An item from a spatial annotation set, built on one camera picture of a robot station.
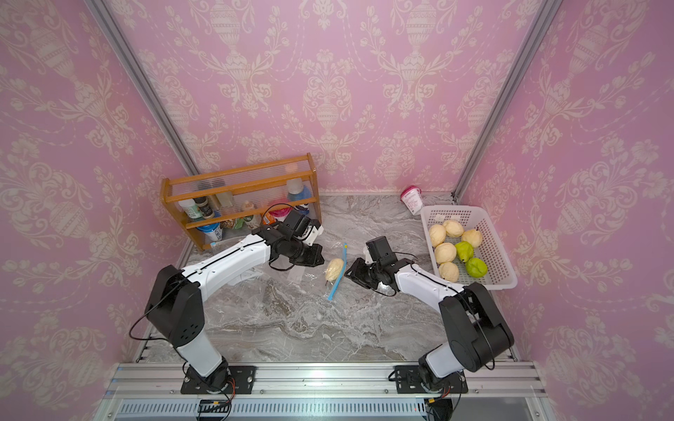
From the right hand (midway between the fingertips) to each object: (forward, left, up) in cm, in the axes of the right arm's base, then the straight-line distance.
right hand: (348, 275), depth 87 cm
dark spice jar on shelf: (+21, +48, +16) cm, 55 cm away
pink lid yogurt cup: (+37, -30, -1) cm, 47 cm away
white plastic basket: (-1, -52, -2) cm, 52 cm away
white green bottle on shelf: (+21, +52, +14) cm, 58 cm away
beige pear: (+16, -35, -1) cm, 38 cm away
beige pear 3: (+8, -35, -1) cm, 36 cm away
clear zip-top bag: (+1, +9, -4) cm, 10 cm away
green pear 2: (+2, -45, -3) cm, 45 cm away
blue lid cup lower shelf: (+19, +49, +3) cm, 52 cm away
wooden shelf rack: (+28, +41, +9) cm, 50 cm away
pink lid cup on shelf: (+23, +24, +6) cm, 34 cm away
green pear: (+8, -43, -2) cm, 44 cm away
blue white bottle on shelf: (+31, +17, +10) cm, 37 cm away
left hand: (+2, +7, +6) cm, 9 cm away
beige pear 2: (+18, -42, -1) cm, 46 cm away
